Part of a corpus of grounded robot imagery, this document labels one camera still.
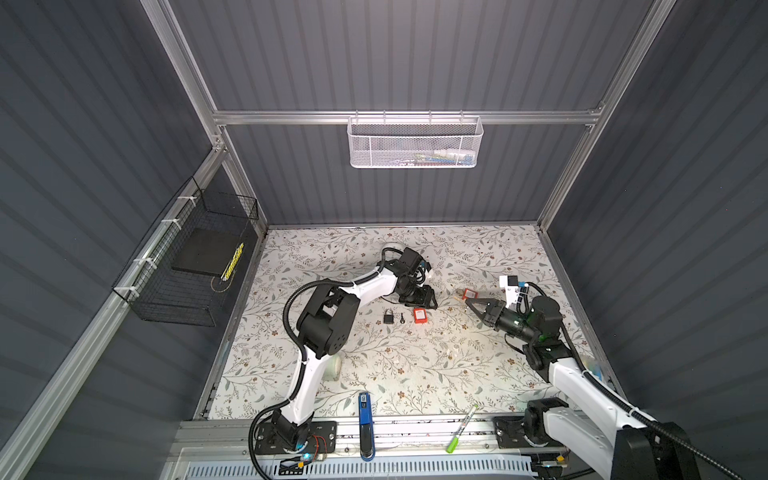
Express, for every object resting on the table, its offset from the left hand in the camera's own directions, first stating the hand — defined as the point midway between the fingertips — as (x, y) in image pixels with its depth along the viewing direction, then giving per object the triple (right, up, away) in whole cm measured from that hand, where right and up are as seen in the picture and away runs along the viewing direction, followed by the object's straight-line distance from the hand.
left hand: (431, 304), depth 95 cm
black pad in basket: (-60, +17, -20) cm, 65 cm away
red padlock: (-4, -3, -1) cm, 5 cm away
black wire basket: (-66, +8, -30) cm, 73 cm away
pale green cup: (-28, -14, -18) cm, 36 cm away
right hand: (+8, +2, -17) cm, 19 cm away
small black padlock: (-14, -4, -1) cm, 15 cm away
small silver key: (-9, -5, -1) cm, 11 cm away
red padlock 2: (+13, +3, +4) cm, 14 cm away
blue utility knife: (-19, -27, -22) cm, 39 cm away
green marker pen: (+3, -30, -22) cm, 38 cm away
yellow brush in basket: (-53, +14, -22) cm, 59 cm away
